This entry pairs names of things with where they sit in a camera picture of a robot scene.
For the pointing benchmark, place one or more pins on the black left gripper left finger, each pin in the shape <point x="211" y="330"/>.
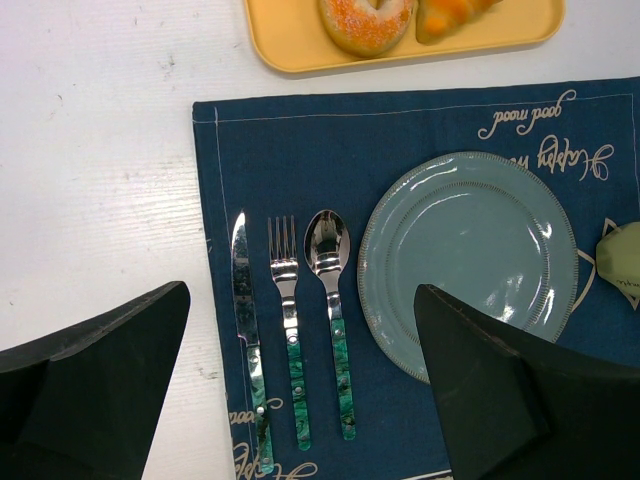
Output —
<point x="84" y="402"/>

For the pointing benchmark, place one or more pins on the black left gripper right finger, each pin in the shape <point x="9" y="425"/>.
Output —
<point x="514" y="406"/>

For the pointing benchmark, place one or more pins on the blue-grey ceramic plate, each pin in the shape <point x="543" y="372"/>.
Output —
<point x="478" y="226"/>

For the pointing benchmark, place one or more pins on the pale green mug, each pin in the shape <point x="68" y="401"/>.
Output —
<point x="617" y="260"/>

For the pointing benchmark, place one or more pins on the dark blue placemat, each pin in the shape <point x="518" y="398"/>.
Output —
<point x="281" y="156"/>

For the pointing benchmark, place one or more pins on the large croissant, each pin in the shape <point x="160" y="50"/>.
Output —
<point x="439" y="18"/>

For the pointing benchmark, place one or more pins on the sugared orange donut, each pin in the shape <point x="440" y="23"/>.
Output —
<point x="365" y="30"/>

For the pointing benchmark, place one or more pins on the yellow tray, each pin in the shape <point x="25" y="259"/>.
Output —
<point x="289" y="35"/>

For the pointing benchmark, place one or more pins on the knife with green handle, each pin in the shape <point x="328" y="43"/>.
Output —
<point x="247" y="330"/>

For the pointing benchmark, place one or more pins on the fork with green handle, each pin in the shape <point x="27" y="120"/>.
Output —
<point x="284" y="272"/>

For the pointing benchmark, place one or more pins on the spoon with green handle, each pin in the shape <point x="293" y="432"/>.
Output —
<point x="327" y="250"/>

